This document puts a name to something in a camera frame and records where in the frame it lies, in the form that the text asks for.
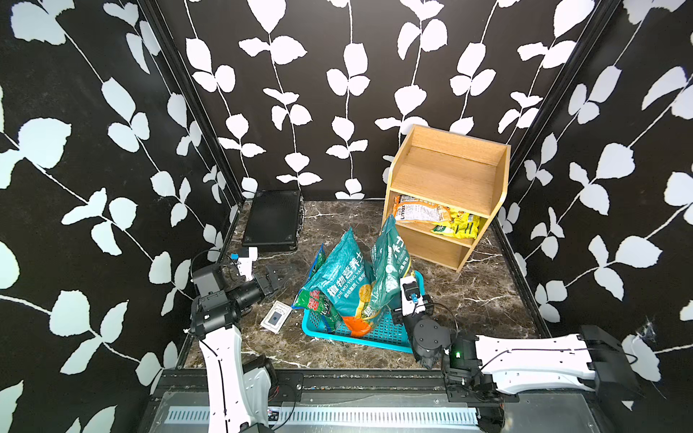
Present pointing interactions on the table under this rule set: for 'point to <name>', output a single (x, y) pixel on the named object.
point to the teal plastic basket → (387, 334)
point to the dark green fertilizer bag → (390, 262)
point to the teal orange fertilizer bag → (343, 276)
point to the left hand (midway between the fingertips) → (290, 271)
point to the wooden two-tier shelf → (442, 190)
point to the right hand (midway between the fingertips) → (398, 278)
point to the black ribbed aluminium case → (273, 221)
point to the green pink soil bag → (313, 301)
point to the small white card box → (276, 317)
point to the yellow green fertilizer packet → (461, 225)
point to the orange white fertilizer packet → (407, 207)
